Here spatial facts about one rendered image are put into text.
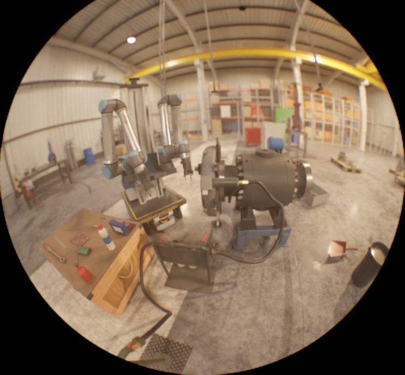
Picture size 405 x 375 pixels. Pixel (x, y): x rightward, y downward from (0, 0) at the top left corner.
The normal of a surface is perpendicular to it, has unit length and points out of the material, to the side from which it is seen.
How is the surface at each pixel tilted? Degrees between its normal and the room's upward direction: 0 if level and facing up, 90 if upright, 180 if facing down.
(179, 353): 0
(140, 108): 90
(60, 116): 90
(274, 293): 0
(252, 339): 0
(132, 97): 90
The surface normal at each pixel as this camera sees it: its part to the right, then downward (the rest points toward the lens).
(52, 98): 0.96, 0.03
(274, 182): -0.18, -0.01
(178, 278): -0.07, -0.93
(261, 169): -0.18, -0.39
